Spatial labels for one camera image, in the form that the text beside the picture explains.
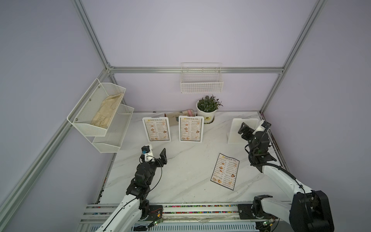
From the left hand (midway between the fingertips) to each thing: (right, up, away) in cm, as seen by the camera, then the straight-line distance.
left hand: (158, 151), depth 81 cm
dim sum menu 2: (+19, +12, +14) cm, 26 cm away
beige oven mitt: (+13, +25, +37) cm, 47 cm away
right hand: (+54, +13, +3) cm, 55 cm away
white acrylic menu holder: (-11, +8, +16) cm, 21 cm away
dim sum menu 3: (+41, -14, +7) cm, 44 cm away
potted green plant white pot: (+31, +27, +19) cm, 45 cm away
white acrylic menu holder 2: (+27, +15, +12) cm, 33 cm away
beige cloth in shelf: (-29, +20, -4) cm, 35 cm away
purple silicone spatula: (+18, +25, +36) cm, 47 cm away
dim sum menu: (-4, +12, +13) cm, 18 cm away
